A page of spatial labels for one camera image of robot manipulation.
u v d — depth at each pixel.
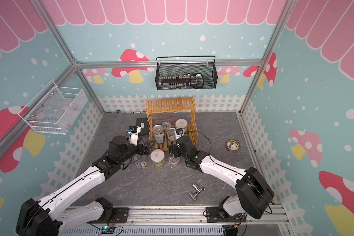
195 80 0.90
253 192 0.42
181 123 0.98
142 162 0.85
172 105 0.87
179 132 0.73
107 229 0.73
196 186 0.82
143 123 1.11
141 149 0.69
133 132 0.67
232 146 1.00
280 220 0.73
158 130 0.92
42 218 0.38
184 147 0.63
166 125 1.03
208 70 0.94
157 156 0.85
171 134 0.97
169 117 1.19
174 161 0.87
